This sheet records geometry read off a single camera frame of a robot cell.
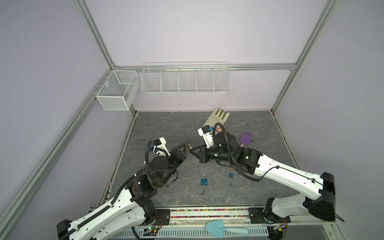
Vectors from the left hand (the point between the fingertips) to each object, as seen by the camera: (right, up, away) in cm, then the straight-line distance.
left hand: (190, 146), depth 65 cm
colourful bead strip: (+14, -37, +11) cm, 41 cm away
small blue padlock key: (+23, -25, +19) cm, 39 cm away
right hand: (-1, -3, 0) cm, 3 cm away
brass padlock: (0, 0, +1) cm, 1 cm away
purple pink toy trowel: (+36, 0, +38) cm, 53 cm away
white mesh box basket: (-51, +33, +36) cm, 71 cm away
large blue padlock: (+7, -23, +20) cm, 31 cm away
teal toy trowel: (+13, -40, +6) cm, 42 cm away
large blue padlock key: (+6, -28, +16) cm, 33 cm away
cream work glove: (+19, +17, +53) cm, 59 cm away
